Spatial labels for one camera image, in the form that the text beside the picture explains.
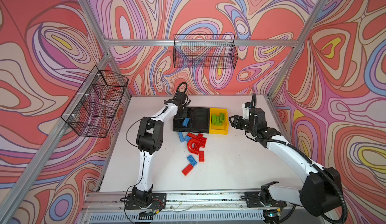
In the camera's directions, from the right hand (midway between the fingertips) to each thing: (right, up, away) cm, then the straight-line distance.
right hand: (233, 122), depth 84 cm
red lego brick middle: (-18, -20, +3) cm, 27 cm away
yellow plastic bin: (-6, -6, +13) cm, 15 cm away
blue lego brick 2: (-28, -1, +17) cm, 33 cm away
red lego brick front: (-26, -26, -2) cm, 37 cm away
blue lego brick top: (-31, -11, +10) cm, 34 cm away
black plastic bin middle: (-19, +1, +14) cm, 23 cm away
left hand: (-29, +4, +19) cm, 35 cm away
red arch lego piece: (-22, -17, +4) cm, 28 cm away
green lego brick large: (-8, +1, +15) cm, 17 cm away
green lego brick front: (-3, +2, +17) cm, 17 cm away
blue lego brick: (-24, -23, +3) cm, 33 cm away
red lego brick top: (-18, -12, +9) cm, 23 cm away
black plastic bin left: (-34, -2, +18) cm, 39 cm away
